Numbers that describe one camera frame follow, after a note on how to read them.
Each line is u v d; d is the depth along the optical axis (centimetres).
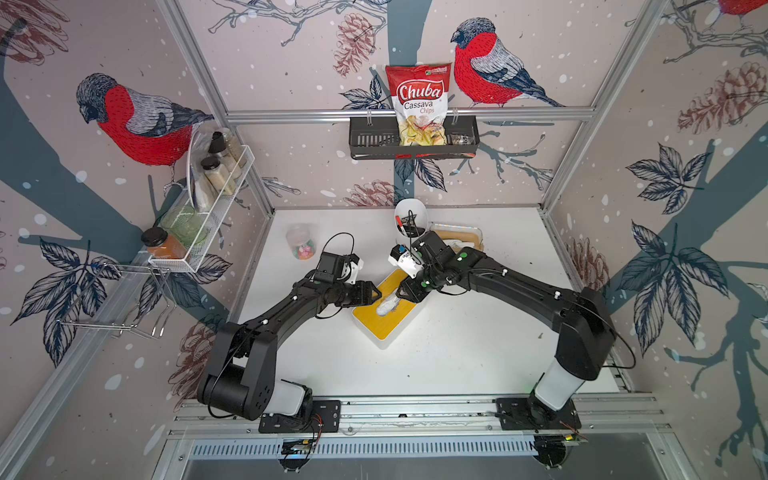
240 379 42
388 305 84
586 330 44
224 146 82
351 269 76
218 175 76
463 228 100
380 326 80
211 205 72
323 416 73
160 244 59
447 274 60
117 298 56
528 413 66
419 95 80
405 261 74
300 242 101
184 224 68
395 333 79
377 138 95
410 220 106
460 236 102
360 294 77
